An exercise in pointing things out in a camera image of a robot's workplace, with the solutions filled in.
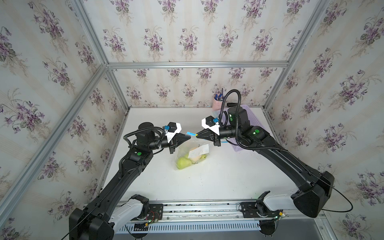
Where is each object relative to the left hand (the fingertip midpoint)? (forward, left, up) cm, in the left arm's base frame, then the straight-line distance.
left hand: (189, 138), depth 66 cm
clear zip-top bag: (-1, -2, -11) cm, 11 cm away
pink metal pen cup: (+46, -21, -23) cm, 55 cm away
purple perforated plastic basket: (+31, -47, -24) cm, 61 cm away
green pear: (-2, +4, -21) cm, 22 cm away
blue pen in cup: (+53, -24, -19) cm, 61 cm away
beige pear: (-1, -4, -20) cm, 20 cm away
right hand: (+1, -5, +1) cm, 6 cm away
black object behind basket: (+53, -34, -29) cm, 69 cm away
